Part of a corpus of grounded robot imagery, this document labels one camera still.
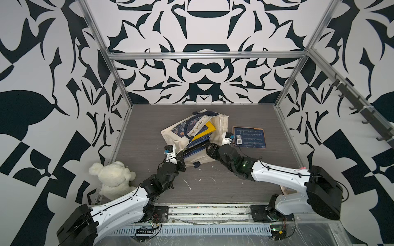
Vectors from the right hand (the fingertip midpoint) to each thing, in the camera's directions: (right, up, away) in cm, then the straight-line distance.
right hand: (207, 144), depth 81 cm
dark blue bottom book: (-7, -4, +11) cm, 13 cm away
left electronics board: (-30, -41, -9) cm, 52 cm away
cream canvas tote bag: (-15, +4, +3) cm, 16 cm away
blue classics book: (+29, +1, +18) cm, 34 cm away
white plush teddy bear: (-40, -12, -15) cm, 44 cm away
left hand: (-14, -3, -1) cm, 14 cm away
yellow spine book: (+1, +8, +14) cm, 16 cm away
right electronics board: (+31, -38, -10) cm, 50 cm away
